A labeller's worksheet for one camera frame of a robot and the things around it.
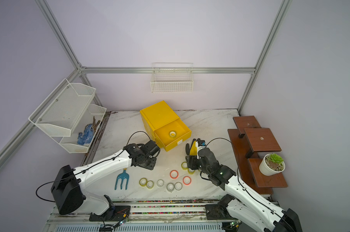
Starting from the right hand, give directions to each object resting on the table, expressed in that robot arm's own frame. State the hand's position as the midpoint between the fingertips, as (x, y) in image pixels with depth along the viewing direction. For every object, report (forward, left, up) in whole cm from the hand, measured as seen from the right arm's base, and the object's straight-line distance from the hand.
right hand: (191, 159), depth 80 cm
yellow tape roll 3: (+2, +4, -13) cm, 13 cm away
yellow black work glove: (+11, -2, -10) cm, 15 cm away
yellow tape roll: (-8, +29, -12) cm, 32 cm away
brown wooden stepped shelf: (+7, -31, +10) cm, 33 cm away
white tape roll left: (-9, +19, -13) cm, 24 cm away
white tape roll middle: (-11, +13, -12) cm, 21 cm away
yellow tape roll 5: (+15, +11, +4) cm, 19 cm away
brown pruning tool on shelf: (+25, +62, +3) cm, 67 cm away
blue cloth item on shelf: (+15, +65, +2) cm, 66 cm away
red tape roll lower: (-8, +3, -12) cm, 15 cm away
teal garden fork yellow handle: (-4, +41, -11) cm, 43 cm away
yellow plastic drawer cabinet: (+17, +16, +10) cm, 26 cm away
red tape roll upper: (-4, +10, -12) cm, 16 cm away
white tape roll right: (-11, +8, -12) cm, 18 cm away
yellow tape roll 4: (-2, 0, -12) cm, 12 cm away
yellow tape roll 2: (-9, +25, -12) cm, 29 cm away
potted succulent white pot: (-9, -37, +11) cm, 39 cm away
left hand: (-1, +25, -1) cm, 25 cm away
